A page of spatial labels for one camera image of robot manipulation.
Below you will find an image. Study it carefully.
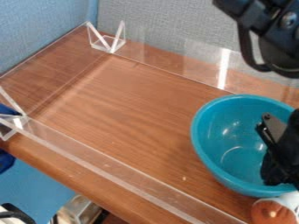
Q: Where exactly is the black object bottom left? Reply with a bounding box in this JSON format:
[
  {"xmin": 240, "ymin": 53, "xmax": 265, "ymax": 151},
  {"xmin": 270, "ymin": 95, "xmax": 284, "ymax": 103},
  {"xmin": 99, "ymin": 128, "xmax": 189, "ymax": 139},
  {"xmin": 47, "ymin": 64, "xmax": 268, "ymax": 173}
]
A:
[{"xmin": 0, "ymin": 204, "xmax": 35, "ymax": 224}]

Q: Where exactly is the blue plastic bowl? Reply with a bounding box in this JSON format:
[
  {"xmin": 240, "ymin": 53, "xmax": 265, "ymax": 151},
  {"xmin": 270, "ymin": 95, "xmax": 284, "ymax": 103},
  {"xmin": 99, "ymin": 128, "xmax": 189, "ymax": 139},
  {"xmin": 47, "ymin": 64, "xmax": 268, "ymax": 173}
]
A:
[{"xmin": 189, "ymin": 94, "xmax": 294, "ymax": 198}]

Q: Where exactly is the clear acrylic back barrier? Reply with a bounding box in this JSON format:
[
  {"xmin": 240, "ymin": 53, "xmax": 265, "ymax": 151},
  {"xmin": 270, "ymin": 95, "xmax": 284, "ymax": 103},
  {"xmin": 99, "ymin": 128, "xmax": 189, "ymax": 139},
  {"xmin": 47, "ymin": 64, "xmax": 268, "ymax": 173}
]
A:
[{"xmin": 115, "ymin": 24, "xmax": 299, "ymax": 104}]

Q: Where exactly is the brown and white toy mushroom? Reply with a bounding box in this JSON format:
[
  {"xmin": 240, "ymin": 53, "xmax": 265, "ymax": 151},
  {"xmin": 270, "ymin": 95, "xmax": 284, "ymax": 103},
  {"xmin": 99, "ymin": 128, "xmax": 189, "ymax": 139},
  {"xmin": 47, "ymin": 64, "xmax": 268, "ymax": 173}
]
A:
[{"xmin": 250, "ymin": 192, "xmax": 299, "ymax": 224}]

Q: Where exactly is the clear acrylic left bracket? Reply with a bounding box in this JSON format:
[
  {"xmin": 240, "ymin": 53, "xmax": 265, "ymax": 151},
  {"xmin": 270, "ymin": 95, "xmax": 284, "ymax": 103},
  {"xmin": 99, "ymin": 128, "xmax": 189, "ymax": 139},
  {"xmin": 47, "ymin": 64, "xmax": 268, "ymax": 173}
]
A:
[{"xmin": 0, "ymin": 87, "xmax": 27, "ymax": 141}]

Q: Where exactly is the clear box under table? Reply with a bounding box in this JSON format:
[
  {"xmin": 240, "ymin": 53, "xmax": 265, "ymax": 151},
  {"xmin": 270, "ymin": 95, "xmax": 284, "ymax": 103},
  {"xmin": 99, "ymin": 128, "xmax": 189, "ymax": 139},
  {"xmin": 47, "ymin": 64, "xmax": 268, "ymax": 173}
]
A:
[{"xmin": 55, "ymin": 194, "xmax": 102, "ymax": 224}]

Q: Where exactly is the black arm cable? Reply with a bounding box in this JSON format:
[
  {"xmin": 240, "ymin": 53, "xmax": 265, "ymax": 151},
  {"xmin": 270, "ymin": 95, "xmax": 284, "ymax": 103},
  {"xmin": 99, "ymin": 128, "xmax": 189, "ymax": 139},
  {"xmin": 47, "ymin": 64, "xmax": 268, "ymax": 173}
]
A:
[{"xmin": 237, "ymin": 24, "xmax": 273, "ymax": 73}]

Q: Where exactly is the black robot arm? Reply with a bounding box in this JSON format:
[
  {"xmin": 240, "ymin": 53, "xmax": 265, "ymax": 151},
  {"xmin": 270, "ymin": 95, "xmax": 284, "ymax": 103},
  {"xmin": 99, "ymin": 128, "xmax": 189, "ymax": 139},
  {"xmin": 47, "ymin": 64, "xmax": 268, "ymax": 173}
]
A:
[{"xmin": 212, "ymin": 0, "xmax": 299, "ymax": 190}]

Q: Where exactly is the clear acrylic corner bracket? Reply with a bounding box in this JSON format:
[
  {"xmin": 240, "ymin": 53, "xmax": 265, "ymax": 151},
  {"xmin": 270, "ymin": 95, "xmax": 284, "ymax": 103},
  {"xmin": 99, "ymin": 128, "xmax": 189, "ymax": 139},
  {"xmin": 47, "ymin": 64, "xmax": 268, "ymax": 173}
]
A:
[{"xmin": 85, "ymin": 21, "xmax": 126, "ymax": 53}]

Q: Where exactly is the clear acrylic front barrier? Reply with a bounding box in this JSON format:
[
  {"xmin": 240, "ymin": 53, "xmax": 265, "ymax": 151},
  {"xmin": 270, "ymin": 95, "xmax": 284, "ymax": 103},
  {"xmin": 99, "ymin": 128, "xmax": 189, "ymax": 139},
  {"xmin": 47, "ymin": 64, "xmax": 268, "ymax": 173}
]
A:
[{"xmin": 2, "ymin": 118, "xmax": 246, "ymax": 224}]

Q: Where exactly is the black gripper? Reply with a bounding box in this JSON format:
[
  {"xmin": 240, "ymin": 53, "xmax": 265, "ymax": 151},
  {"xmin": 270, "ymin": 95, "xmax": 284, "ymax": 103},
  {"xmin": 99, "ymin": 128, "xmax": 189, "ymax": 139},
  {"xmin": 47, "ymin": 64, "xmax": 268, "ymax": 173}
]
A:
[{"xmin": 256, "ymin": 108, "xmax": 299, "ymax": 190}]

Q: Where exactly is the blue object at left edge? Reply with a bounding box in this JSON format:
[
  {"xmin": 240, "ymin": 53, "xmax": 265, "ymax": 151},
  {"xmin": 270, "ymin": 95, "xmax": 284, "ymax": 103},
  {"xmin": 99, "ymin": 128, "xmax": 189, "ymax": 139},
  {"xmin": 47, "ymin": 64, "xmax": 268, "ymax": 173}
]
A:
[{"xmin": 0, "ymin": 103, "xmax": 21, "ymax": 175}]

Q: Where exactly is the clear acrylic barrier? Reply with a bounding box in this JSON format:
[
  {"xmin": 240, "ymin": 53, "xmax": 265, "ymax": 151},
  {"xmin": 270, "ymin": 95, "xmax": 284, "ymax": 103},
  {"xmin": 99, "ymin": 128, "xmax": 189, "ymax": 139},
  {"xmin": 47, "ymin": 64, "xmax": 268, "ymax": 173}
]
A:
[
  {"xmin": 2, "ymin": 118, "xmax": 246, "ymax": 224},
  {"xmin": 115, "ymin": 24, "xmax": 299, "ymax": 104}
]

